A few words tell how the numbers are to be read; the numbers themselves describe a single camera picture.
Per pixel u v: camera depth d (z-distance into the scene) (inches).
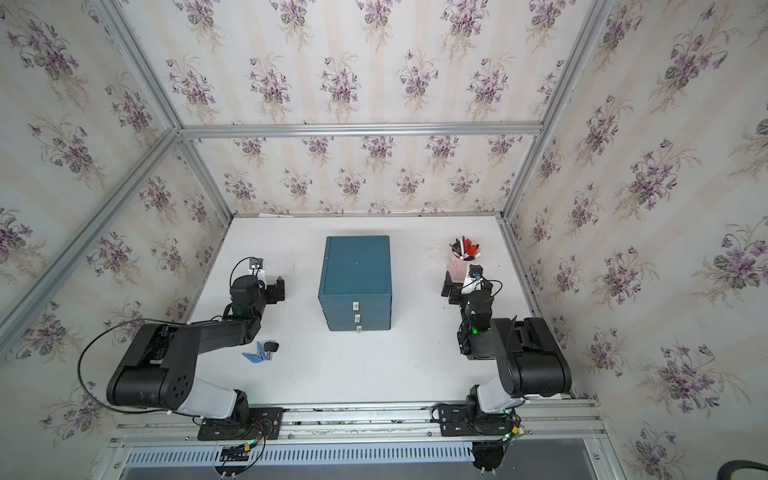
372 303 30.1
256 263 31.4
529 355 18.2
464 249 38.6
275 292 33.1
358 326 33.8
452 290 32.3
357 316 31.5
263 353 33.0
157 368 17.7
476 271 30.1
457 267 37.6
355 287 28.8
